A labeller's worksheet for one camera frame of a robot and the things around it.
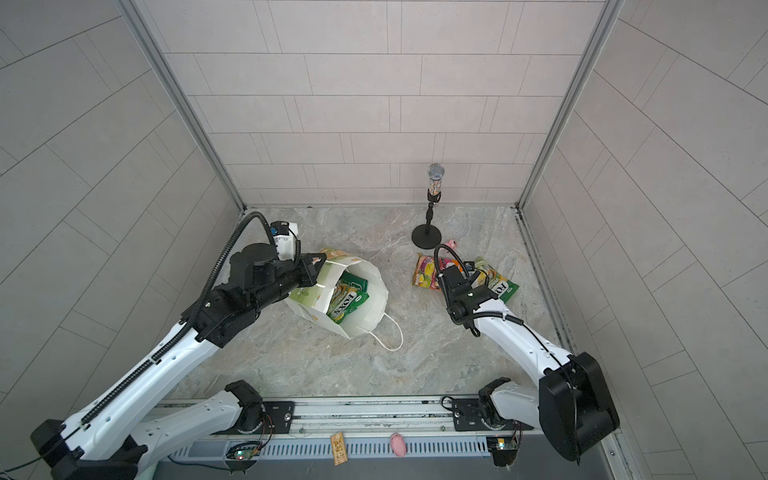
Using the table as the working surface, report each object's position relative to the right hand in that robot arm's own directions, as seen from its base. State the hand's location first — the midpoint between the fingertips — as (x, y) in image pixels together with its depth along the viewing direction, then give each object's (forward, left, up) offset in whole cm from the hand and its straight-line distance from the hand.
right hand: (469, 304), depth 85 cm
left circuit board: (-31, +55, -1) cm, 64 cm away
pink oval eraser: (-31, +22, -4) cm, 39 cm away
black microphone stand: (+29, +8, -3) cm, 31 cm away
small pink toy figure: (+25, 0, -3) cm, 25 cm away
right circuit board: (-34, -2, -7) cm, 34 cm away
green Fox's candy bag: (+5, +34, +2) cm, 35 cm away
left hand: (+2, +34, +25) cm, 43 cm away
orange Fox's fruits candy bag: (+12, +11, -1) cm, 16 cm away
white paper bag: (-3, +41, +13) cm, 44 cm away
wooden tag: (-31, +36, -4) cm, 48 cm away
